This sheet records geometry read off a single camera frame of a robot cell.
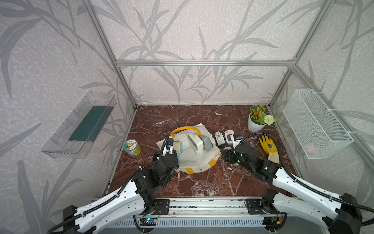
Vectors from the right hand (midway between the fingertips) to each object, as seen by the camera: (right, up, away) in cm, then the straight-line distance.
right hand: (224, 148), depth 78 cm
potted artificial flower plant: (+25, +16, +16) cm, 34 cm away
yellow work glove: (+32, -3, +15) cm, 36 cm away
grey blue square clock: (-9, +2, +6) cm, 11 cm away
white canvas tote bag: (-19, -10, +8) cm, 23 cm away
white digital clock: (-16, +1, +8) cm, 18 cm away
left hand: (-31, +3, -5) cm, 31 cm away
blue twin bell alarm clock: (-26, -5, +9) cm, 28 cm away
